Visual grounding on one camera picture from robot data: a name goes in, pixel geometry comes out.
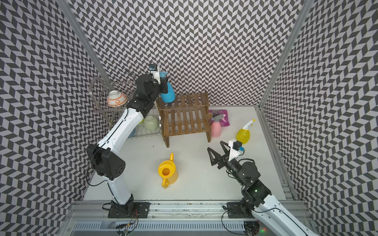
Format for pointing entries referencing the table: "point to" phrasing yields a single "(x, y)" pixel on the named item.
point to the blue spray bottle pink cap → (170, 97)
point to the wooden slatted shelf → (188, 114)
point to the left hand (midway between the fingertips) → (164, 78)
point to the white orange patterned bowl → (115, 98)
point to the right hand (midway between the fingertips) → (213, 148)
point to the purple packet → (213, 113)
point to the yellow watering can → (167, 170)
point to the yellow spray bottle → (243, 134)
